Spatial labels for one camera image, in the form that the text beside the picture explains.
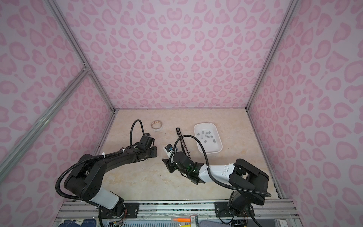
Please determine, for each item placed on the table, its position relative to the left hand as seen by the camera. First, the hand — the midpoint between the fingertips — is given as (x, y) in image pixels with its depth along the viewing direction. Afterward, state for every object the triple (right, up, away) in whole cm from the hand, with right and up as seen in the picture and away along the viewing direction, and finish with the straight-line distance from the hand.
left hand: (153, 148), depth 94 cm
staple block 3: (+39, +10, +11) cm, 41 cm away
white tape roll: (-1, +15, +16) cm, 22 cm away
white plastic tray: (+38, +8, +10) cm, 40 cm away
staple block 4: (+38, +7, +10) cm, 39 cm away
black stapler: (+20, +2, +3) cm, 20 cm away
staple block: (+34, +10, +12) cm, 37 cm away
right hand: (+10, -2, -13) cm, 16 cm away
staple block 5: (+40, +7, +10) cm, 42 cm away
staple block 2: (+37, +9, +10) cm, 39 cm away
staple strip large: (+41, +4, +7) cm, 42 cm away
